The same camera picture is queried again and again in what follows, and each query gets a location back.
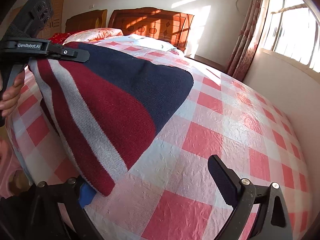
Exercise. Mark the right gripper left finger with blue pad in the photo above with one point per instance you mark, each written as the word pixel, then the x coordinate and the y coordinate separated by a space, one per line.
pixel 55 212

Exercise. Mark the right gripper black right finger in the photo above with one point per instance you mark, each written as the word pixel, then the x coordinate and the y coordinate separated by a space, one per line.
pixel 272 220

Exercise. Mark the red grey striped navy sweater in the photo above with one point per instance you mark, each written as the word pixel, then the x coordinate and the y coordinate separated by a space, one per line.
pixel 109 109

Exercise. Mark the person left hand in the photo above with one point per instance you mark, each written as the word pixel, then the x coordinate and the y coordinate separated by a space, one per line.
pixel 11 95

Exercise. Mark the red floral bedspread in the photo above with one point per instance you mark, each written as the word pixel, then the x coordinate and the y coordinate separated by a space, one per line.
pixel 59 38

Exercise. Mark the light wooden wardrobe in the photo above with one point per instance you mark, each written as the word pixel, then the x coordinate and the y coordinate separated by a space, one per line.
pixel 55 19

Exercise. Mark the pink floral folded quilt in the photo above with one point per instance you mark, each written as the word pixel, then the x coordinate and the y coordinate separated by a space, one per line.
pixel 93 35

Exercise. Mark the dark brown wooden headboard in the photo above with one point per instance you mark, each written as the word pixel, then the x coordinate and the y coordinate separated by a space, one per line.
pixel 87 20

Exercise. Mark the pink white checkered bedsheet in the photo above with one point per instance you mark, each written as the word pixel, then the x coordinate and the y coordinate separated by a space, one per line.
pixel 169 193

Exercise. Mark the light blue floral folded quilt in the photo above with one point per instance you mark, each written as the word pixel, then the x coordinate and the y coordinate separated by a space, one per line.
pixel 148 42

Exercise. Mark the orange wooden headboard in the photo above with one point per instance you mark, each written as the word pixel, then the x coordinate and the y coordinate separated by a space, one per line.
pixel 169 26

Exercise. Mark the wooden nightstand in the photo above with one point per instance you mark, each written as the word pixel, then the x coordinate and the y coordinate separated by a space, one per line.
pixel 207 62

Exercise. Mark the pink floral curtain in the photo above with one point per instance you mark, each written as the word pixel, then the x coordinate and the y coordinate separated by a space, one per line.
pixel 248 39

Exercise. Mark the barred window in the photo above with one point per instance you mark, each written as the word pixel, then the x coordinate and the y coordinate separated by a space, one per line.
pixel 293 32

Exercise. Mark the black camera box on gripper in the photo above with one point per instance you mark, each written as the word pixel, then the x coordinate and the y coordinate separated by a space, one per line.
pixel 31 19

